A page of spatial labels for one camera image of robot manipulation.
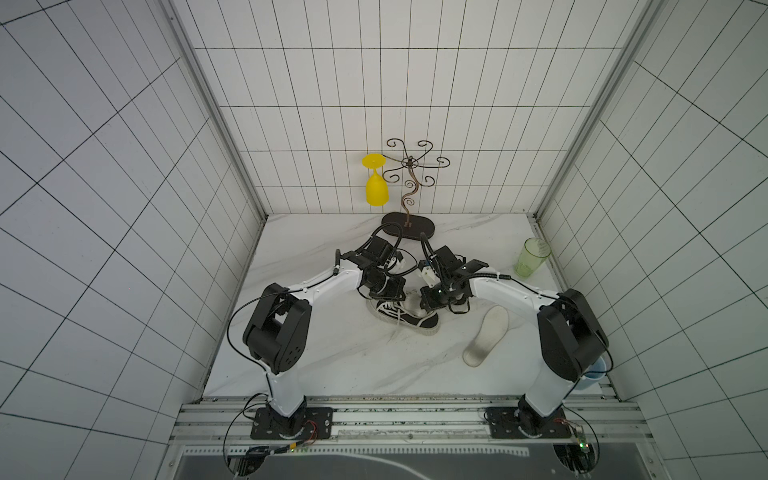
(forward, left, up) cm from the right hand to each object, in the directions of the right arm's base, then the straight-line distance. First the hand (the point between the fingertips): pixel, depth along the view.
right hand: (421, 297), depth 90 cm
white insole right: (-6, -22, -6) cm, 24 cm away
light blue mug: (-22, -41, +1) cm, 47 cm away
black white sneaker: (-7, +4, +2) cm, 8 cm away
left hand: (-4, +7, +3) cm, 8 cm away
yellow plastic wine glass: (+31, +16, +15) cm, 38 cm away
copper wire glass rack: (+34, +3, -4) cm, 35 cm away
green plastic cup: (+14, -35, +7) cm, 38 cm away
